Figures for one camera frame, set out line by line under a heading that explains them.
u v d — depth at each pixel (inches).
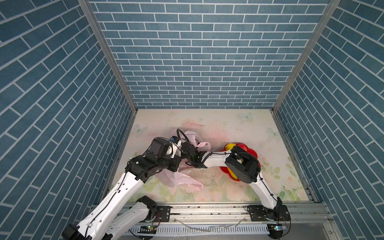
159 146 22.0
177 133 28.4
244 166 21.8
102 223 15.2
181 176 25.7
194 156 30.1
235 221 28.6
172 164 24.8
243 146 35.9
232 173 22.6
